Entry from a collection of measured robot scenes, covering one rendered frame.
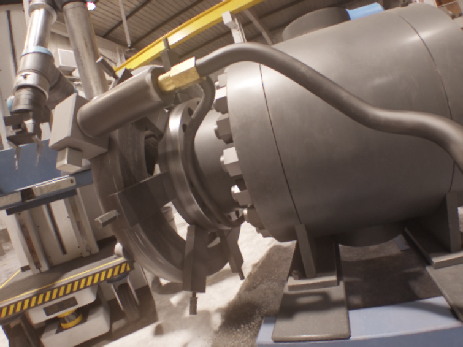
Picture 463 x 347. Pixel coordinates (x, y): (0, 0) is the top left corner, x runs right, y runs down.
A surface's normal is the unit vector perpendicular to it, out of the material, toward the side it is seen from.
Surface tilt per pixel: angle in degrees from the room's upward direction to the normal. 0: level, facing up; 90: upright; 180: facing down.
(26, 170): 90
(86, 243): 90
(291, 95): 70
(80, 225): 90
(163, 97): 90
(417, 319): 0
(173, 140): 66
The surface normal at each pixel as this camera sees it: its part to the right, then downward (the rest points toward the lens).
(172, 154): -0.35, -0.09
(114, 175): 0.22, -0.11
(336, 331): -0.26, -0.96
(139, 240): 0.33, 0.24
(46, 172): 0.48, -0.07
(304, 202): -0.16, 0.53
